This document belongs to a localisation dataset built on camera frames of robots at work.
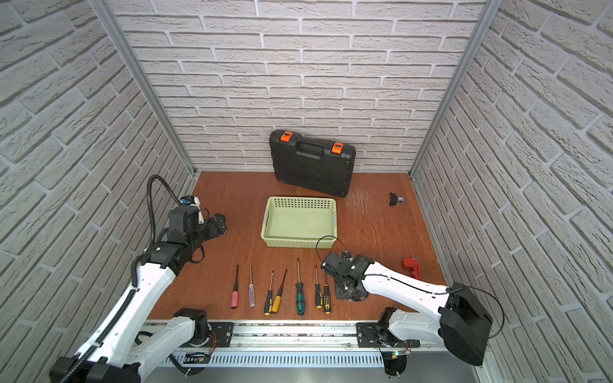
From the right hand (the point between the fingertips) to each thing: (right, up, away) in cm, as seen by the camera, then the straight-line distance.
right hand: (350, 292), depth 80 cm
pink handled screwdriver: (-40, -1, +1) cm, 40 cm away
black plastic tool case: (-13, +46, +15) cm, 51 cm away
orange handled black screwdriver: (-25, -2, 0) cm, 25 cm away
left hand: (-45, +27, -2) cm, 53 cm away
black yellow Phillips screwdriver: (-11, -2, 0) cm, 11 cm away
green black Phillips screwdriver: (-17, -1, 0) cm, 17 cm away
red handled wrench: (+25, +7, +10) cm, 28 cm away
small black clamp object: (+25, +31, +28) cm, 49 cm away
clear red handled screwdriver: (-34, 0, +1) cm, 34 cm away
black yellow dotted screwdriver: (-8, -2, 0) cm, 8 cm away
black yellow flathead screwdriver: (-28, -2, 0) cm, 28 cm away
